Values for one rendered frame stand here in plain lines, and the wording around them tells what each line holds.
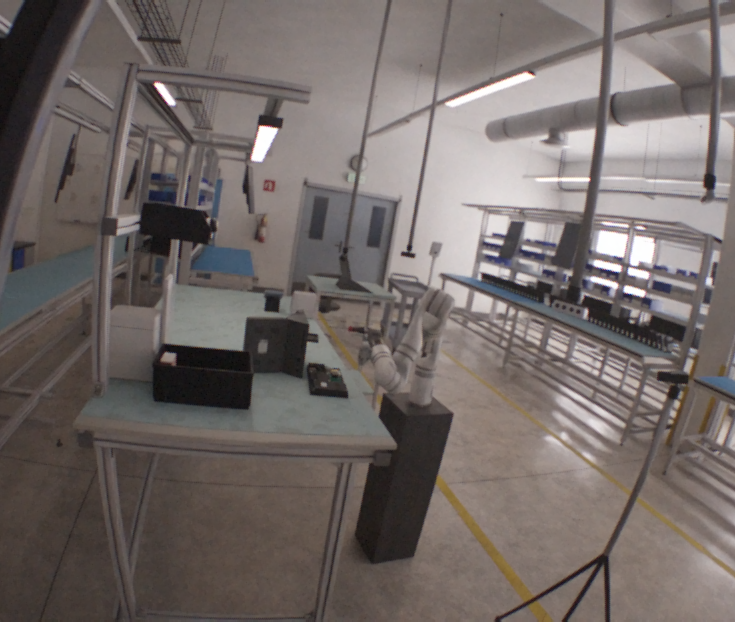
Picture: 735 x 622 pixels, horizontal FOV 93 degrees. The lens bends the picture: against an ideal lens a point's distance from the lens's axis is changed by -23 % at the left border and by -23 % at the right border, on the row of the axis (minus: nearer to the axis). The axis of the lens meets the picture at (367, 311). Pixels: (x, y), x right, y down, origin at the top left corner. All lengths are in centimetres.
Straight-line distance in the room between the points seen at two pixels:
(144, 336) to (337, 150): 721
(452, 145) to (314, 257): 350
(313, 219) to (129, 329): 705
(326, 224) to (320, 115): 202
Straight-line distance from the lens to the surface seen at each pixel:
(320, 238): 837
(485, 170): 949
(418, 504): 220
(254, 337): 160
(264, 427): 128
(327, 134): 839
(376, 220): 860
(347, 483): 139
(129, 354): 149
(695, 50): 405
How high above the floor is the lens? 160
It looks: 11 degrees down
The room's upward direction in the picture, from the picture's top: 10 degrees clockwise
